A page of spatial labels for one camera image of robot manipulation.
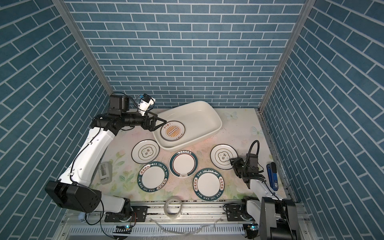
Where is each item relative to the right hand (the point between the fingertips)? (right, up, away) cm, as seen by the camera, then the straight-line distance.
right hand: (230, 159), depth 90 cm
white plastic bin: (-29, +22, +18) cm, 40 cm away
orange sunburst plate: (-38, +17, +15) cm, 44 cm away
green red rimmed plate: (-29, -3, +2) cm, 29 cm away
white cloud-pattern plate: (-5, +1, +4) cm, 7 cm away
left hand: (-37, +25, -19) cm, 48 cm away
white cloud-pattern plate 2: (-54, +4, +6) cm, 55 cm away
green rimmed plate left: (-46, -10, -2) cm, 47 cm away
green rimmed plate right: (-13, -12, -7) cm, 19 cm away
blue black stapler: (+23, -5, -5) cm, 24 cm away
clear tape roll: (-36, -20, -16) cm, 44 cm away
